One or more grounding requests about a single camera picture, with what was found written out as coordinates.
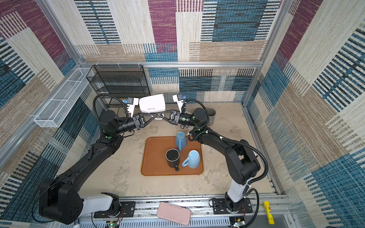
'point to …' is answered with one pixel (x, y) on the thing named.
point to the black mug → (173, 156)
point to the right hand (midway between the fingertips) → (157, 116)
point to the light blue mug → (193, 160)
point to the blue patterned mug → (181, 140)
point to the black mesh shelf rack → (116, 84)
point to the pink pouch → (174, 213)
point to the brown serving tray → (154, 149)
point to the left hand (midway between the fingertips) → (156, 115)
